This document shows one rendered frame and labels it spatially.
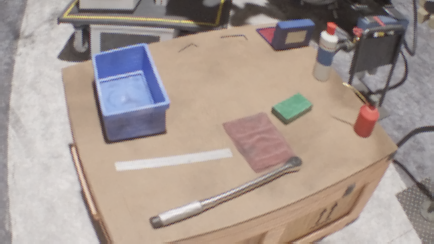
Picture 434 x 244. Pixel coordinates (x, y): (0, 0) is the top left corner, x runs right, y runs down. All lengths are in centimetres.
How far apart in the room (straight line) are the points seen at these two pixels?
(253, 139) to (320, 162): 21
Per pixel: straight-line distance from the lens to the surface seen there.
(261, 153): 126
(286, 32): 162
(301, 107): 141
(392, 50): 217
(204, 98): 141
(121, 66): 145
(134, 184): 117
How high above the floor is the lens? 139
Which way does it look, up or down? 41 degrees down
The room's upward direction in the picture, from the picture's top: 8 degrees clockwise
